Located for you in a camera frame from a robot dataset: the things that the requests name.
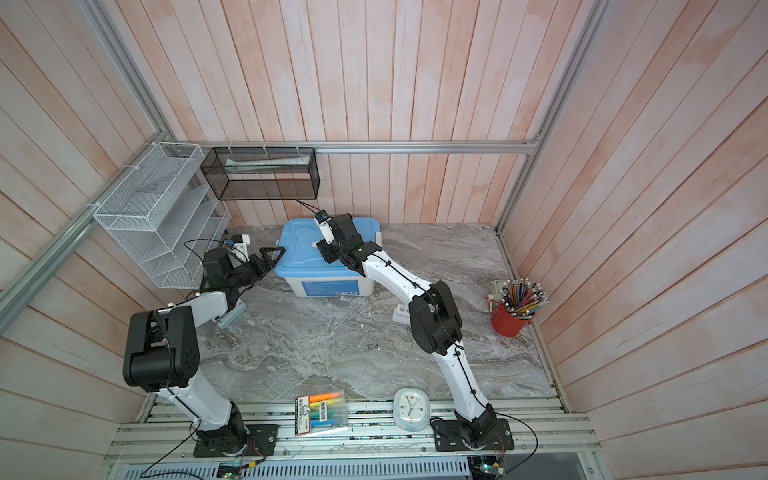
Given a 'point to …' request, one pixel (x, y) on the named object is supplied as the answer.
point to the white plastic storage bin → (329, 286)
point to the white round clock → (411, 409)
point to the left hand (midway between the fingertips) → (281, 257)
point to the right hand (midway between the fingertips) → (324, 240)
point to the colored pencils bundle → (522, 298)
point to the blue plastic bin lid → (299, 238)
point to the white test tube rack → (401, 314)
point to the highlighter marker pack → (321, 414)
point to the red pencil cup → (504, 323)
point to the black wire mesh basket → (262, 173)
